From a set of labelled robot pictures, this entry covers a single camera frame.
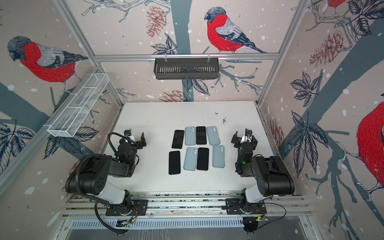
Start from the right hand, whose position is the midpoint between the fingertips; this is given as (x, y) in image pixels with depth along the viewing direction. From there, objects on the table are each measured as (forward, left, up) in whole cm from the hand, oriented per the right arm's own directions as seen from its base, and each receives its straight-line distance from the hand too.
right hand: (244, 135), depth 89 cm
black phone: (+1, +42, -9) cm, 43 cm away
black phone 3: (-12, +25, -10) cm, 30 cm away
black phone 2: (+5, +27, -9) cm, 29 cm away
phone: (-15, +43, -10) cm, 47 cm away
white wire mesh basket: (-8, +91, +23) cm, 94 cm away
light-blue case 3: (-12, +33, -10) cm, 36 cm away
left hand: (-3, +67, +3) cm, 67 cm away
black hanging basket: (+42, +36, +20) cm, 59 cm away
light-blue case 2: (+5, +19, -10) cm, 22 cm away
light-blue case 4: (-9, +15, -12) cm, 21 cm away
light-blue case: (+5, +34, -9) cm, 36 cm away
